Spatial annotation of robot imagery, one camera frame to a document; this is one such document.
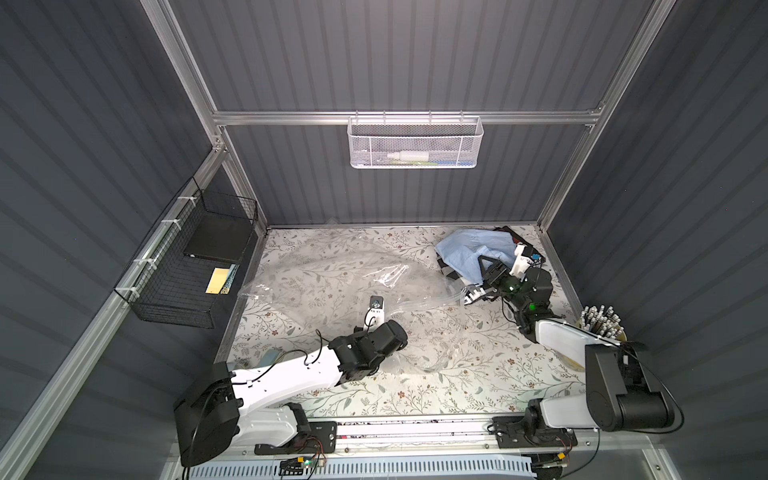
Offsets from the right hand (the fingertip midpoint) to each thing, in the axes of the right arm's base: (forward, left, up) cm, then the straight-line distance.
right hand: (483, 261), depth 86 cm
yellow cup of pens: (-19, -26, 0) cm, 32 cm away
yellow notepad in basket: (-13, +69, +8) cm, 71 cm away
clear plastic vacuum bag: (+2, +49, -19) cm, 52 cm away
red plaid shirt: (+20, -18, -13) cm, 31 cm away
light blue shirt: (+7, +5, -3) cm, 9 cm away
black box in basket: (+3, +73, +10) cm, 74 cm away
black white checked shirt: (+6, +8, -12) cm, 16 cm away
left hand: (-18, +29, -7) cm, 35 cm away
